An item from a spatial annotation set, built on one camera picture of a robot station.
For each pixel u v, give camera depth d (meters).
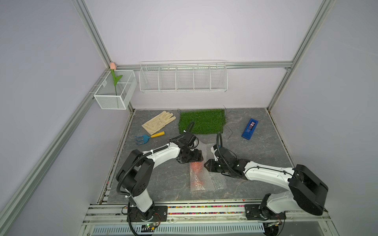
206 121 1.09
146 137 1.05
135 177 0.46
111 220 0.73
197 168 0.81
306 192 0.42
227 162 0.64
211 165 0.74
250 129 1.02
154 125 1.12
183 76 0.97
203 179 0.80
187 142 0.72
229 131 1.08
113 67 0.89
